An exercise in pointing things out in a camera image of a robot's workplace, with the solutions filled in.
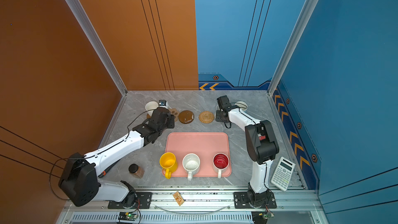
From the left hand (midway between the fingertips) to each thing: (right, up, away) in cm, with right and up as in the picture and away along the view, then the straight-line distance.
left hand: (171, 114), depth 86 cm
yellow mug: (-1, -25, -2) cm, 25 cm away
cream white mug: (-16, +5, +14) cm, 22 cm away
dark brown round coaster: (+6, -3, +20) cm, 21 cm away
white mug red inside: (+27, -26, -3) cm, 38 cm away
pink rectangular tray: (+19, -19, +7) cm, 28 cm away
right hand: (+29, -2, +13) cm, 32 cm away
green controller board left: (-17, -46, -15) cm, 51 cm away
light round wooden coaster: (-18, -2, +15) cm, 24 cm away
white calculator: (+60, -31, -5) cm, 68 cm away
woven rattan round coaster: (+20, -3, +20) cm, 28 cm away
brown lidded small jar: (-14, -26, -12) cm, 32 cm away
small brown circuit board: (+6, -39, -12) cm, 42 cm away
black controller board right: (+44, -46, -16) cm, 65 cm away
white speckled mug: (+11, -26, -2) cm, 29 cm away
